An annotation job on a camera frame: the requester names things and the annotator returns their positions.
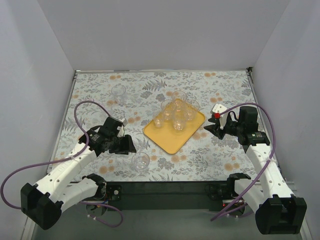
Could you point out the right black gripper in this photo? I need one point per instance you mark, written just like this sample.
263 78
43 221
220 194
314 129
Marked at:
232 128

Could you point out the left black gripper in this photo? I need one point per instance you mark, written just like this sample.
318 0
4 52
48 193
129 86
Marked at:
120 144

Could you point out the clear glass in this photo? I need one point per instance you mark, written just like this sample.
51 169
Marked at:
140 161
179 120
119 93
179 98

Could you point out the clear glass mid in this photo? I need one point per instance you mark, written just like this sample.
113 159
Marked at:
168 107
191 107

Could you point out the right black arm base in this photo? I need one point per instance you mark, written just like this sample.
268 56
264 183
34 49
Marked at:
221 194

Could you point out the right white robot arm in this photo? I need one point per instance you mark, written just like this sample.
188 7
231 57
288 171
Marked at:
276 208

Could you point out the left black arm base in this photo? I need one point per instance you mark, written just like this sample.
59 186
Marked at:
113 193

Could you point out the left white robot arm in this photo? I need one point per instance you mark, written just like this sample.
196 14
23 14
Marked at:
46 200

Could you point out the yellow plastic tray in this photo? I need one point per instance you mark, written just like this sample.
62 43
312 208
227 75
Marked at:
169 139

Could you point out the floral patterned table mat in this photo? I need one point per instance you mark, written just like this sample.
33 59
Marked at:
191 154

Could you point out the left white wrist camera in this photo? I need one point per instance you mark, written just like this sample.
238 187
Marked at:
121 129

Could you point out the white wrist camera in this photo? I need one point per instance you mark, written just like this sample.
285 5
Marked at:
220 112
121 129

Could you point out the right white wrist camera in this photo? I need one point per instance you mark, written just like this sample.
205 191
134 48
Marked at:
220 112

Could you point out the aluminium frame rail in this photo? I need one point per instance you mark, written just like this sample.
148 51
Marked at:
162 195

